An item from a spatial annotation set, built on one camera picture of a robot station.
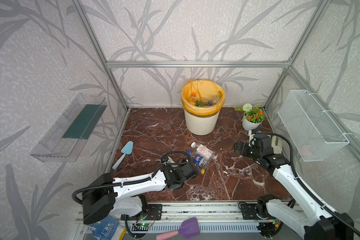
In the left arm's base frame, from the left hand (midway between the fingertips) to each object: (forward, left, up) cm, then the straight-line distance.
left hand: (189, 165), depth 82 cm
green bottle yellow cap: (+40, -6, +9) cm, 41 cm away
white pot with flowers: (+30, -41, +6) cm, 51 cm away
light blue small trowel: (+13, +41, -8) cm, 43 cm away
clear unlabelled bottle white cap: (+44, -10, +7) cm, 45 cm away
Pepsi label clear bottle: (+4, -6, -2) cm, 7 cm away
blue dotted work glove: (-29, +39, -6) cm, 49 cm away
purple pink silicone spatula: (-28, 0, -6) cm, 29 cm away
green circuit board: (-27, +21, -7) cm, 35 cm away
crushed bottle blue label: (+36, -15, +15) cm, 42 cm away
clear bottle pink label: (+11, -8, -3) cm, 14 cm away
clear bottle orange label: (+43, -2, +10) cm, 44 cm away
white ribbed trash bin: (+24, -7, +5) cm, 25 cm away
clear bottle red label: (-2, -8, -3) cm, 9 cm away
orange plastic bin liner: (+46, -8, +17) cm, 50 cm away
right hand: (+11, -29, +8) cm, 32 cm away
